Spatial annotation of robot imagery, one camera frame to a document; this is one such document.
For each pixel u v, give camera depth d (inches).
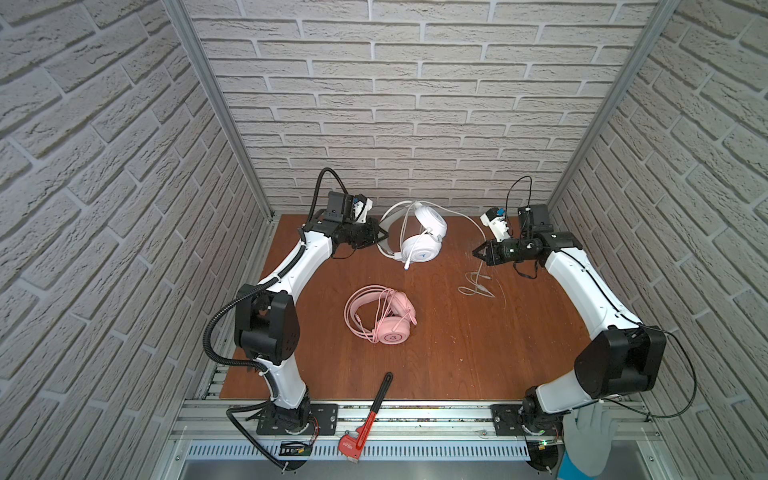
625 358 17.0
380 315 33.0
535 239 23.3
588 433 28.1
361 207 29.4
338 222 26.7
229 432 27.7
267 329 18.4
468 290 35.4
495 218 28.8
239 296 17.5
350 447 27.2
